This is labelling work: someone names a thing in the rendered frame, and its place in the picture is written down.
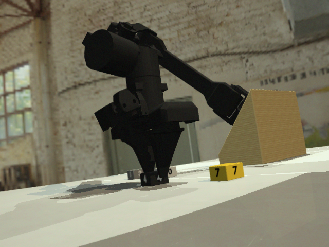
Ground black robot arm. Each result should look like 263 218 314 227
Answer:
82 22 249 132

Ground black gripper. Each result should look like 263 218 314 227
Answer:
111 76 199 178

